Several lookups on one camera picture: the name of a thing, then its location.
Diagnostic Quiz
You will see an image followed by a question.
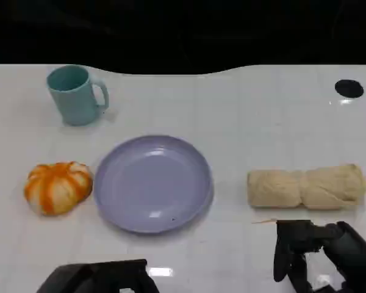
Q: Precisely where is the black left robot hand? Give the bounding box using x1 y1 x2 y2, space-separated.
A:
36 259 161 293

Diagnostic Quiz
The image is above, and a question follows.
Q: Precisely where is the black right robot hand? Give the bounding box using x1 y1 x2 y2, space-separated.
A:
273 219 366 293

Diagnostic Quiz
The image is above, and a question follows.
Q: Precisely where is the beige towel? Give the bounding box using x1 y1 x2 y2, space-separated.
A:
246 164 366 211

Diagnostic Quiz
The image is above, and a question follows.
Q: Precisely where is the orange and white bread roll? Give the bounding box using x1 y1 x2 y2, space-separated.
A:
23 161 94 216

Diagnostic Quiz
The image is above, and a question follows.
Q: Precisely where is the lilac plate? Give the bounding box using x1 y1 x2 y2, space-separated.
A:
93 134 215 235

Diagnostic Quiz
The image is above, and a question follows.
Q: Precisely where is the black table grommet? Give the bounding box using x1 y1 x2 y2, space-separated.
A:
334 79 364 99

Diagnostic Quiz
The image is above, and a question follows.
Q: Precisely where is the pale green mug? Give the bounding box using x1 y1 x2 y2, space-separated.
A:
46 64 110 126

